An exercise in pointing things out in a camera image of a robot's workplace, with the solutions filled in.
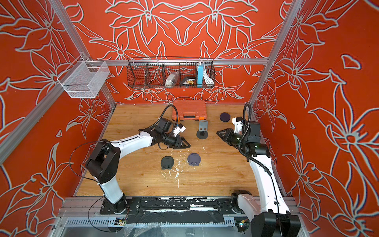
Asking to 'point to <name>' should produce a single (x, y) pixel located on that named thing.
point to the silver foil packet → (171, 80)
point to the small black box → (189, 80)
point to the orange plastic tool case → (189, 109)
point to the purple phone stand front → (194, 159)
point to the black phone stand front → (167, 162)
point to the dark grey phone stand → (202, 133)
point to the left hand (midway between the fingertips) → (188, 146)
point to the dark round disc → (224, 117)
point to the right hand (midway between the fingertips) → (216, 132)
